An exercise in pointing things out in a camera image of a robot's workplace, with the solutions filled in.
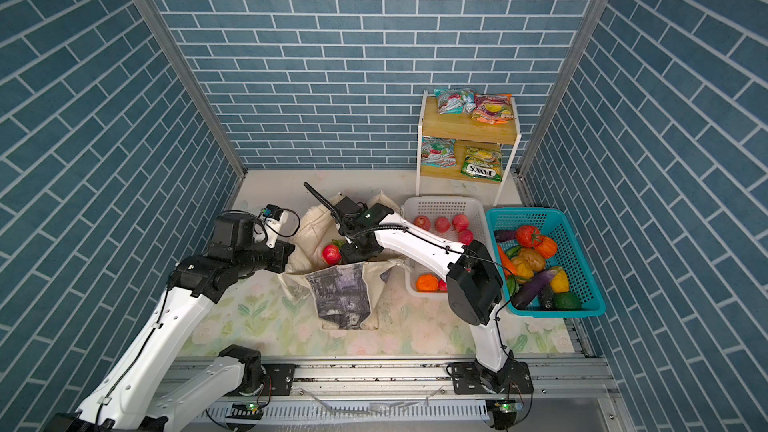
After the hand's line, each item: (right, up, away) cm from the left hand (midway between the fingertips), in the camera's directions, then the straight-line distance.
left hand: (294, 246), depth 75 cm
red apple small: (+41, +3, +24) cm, 47 cm away
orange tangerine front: (+35, -12, +10) cm, 38 cm away
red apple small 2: (+47, +4, +25) cm, 54 cm away
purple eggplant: (+65, -13, +9) cm, 67 cm away
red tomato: (+68, 0, +18) cm, 70 cm away
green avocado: (+74, -17, +7) cm, 76 cm away
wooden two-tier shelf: (+49, +31, +32) cm, 66 cm away
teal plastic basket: (+78, +4, +23) cm, 81 cm away
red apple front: (+39, -13, +9) cm, 42 cm away
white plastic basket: (+39, +9, +27) cm, 48 cm away
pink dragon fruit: (+7, -4, +11) cm, 14 cm away
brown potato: (+68, -6, +16) cm, 70 cm away
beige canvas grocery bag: (+13, -12, -2) cm, 18 cm away
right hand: (+14, -4, +9) cm, 17 cm away
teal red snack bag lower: (+40, +28, +26) cm, 55 cm away
